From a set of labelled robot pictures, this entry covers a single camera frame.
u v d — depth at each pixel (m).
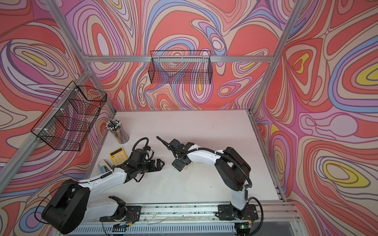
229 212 0.74
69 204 0.42
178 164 0.80
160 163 0.80
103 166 0.86
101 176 0.52
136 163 0.69
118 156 0.93
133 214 0.72
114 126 0.90
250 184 0.43
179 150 0.69
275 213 0.75
